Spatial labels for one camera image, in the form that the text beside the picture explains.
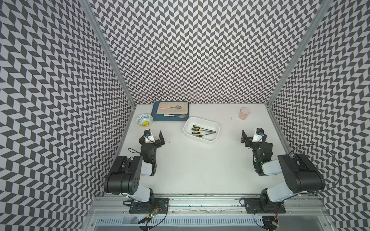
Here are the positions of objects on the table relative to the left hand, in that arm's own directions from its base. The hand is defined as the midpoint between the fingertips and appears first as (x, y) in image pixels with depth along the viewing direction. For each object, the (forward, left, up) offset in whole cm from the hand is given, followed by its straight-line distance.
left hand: (153, 132), depth 90 cm
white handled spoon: (+20, -17, -8) cm, 27 cm away
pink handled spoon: (+32, -12, -10) cm, 36 cm away
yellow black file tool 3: (+6, -30, -10) cm, 32 cm away
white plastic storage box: (+13, -23, -6) cm, 27 cm away
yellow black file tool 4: (+3, -31, -9) cm, 32 cm away
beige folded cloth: (+26, -18, -8) cm, 32 cm away
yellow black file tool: (+12, -27, -11) cm, 31 cm away
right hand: (0, -61, +1) cm, 61 cm away
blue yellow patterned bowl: (+17, +12, -9) cm, 23 cm away
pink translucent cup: (+20, -63, -3) cm, 66 cm away
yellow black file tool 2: (+8, -29, -9) cm, 31 cm away
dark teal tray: (+21, 0, -10) cm, 23 cm away
